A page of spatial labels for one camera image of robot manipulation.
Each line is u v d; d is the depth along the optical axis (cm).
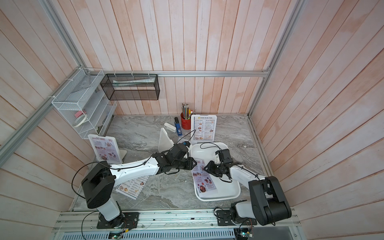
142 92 107
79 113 82
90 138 84
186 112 104
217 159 85
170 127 110
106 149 86
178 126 110
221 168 70
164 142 83
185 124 106
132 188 83
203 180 83
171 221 74
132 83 90
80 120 81
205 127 98
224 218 73
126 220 73
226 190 81
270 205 43
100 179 50
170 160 64
